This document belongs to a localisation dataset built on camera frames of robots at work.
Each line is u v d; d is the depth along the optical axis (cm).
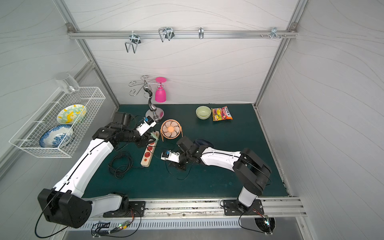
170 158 70
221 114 110
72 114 70
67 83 64
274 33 76
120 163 89
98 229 69
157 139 76
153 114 112
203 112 112
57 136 63
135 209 71
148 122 66
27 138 55
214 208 75
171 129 96
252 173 45
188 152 66
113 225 70
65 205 38
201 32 75
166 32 76
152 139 73
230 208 74
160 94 105
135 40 78
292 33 78
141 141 68
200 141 88
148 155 90
